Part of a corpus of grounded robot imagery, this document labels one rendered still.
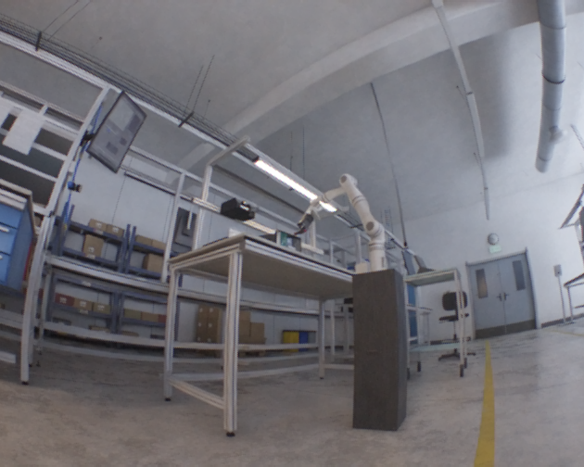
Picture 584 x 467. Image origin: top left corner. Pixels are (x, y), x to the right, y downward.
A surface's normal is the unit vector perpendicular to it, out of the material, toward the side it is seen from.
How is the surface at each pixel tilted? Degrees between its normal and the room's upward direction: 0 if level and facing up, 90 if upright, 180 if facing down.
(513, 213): 90
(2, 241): 90
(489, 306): 90
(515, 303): 90
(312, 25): 180
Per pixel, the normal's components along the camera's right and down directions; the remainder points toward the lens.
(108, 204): 0.77, -0.22
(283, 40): -0.01, 0.93
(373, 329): -0.55, -0.31
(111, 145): 0.95, 0.10
